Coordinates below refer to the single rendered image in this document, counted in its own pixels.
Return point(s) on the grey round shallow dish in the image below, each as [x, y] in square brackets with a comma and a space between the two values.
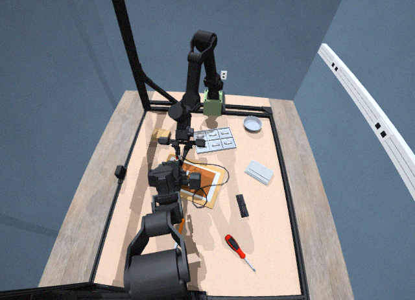
[252, 124]

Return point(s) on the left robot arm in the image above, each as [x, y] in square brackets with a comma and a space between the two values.
[205, 43]

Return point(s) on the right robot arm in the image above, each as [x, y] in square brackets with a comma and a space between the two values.
[161, 275]

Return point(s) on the red and black screwdriver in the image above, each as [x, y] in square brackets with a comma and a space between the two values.
[234, 245]

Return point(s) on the tan rectangular block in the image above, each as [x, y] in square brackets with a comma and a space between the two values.
[158, 132]

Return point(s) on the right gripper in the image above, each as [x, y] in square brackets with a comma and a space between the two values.
[194, 180]

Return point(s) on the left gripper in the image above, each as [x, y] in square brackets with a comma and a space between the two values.
[176, 142]

